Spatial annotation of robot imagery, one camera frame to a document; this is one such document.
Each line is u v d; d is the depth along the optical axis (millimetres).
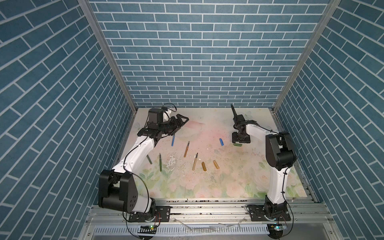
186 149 983
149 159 935
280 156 550
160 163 912
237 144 996
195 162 915
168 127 707
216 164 909
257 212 736
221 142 1019
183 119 762
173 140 1019
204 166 903
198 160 935
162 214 737
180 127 720
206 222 723
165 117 728
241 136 836
